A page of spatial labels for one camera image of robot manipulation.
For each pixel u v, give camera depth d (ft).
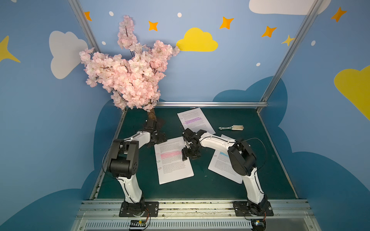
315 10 2.31
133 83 2.05
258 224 2.40
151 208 2.48
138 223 2.39
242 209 2.42
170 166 2.94
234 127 3.53
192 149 2.63
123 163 1.64
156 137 2.96
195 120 3.77
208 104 4.21
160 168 2.90
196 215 2.40
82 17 2.36
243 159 1.77
